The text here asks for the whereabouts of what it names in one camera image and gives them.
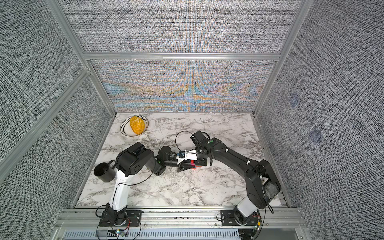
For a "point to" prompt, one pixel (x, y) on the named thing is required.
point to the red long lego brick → (192, 163)
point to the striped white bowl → (125, 128)
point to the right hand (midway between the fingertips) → (197, 154)
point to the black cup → (104, 171)
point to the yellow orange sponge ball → (137, 124)
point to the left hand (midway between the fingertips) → (195, 164)
